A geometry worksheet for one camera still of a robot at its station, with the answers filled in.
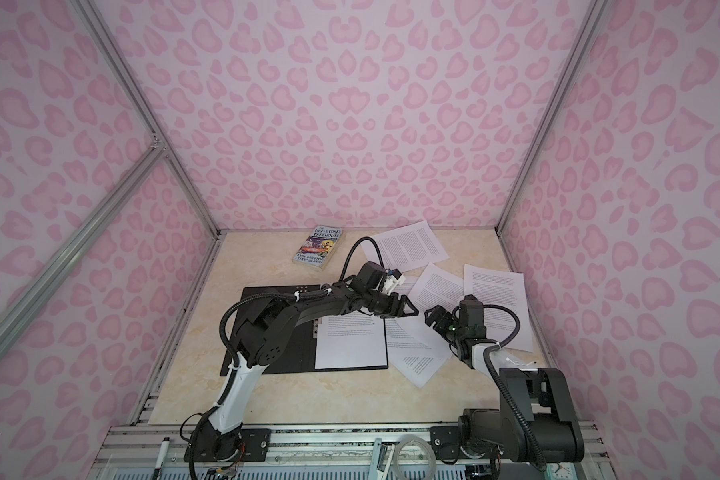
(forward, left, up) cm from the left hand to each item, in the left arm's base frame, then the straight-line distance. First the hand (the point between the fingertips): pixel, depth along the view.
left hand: (415, 310), depth 89 cm
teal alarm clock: (-39, -29, -5) cm, 49 cm away
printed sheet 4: (+13, -9, -8) cm, 18 cm away
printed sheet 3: (-9, 0, -8) cm, 12 cm away
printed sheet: (-6, +19, -7) cm, 21 cm away
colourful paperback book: (+31, +33, -5) cm, 45 cm away
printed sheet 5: (+12, -33, -8) cm, 37 cm away
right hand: (-1, -6, -3) cm, 7 cm away
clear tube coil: (-32, +4, -9) cm, 33 cm away
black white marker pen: (-35, +64, -5) cm, 73 cm away
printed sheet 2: (+30, -2, -7) cm, 31 cm away
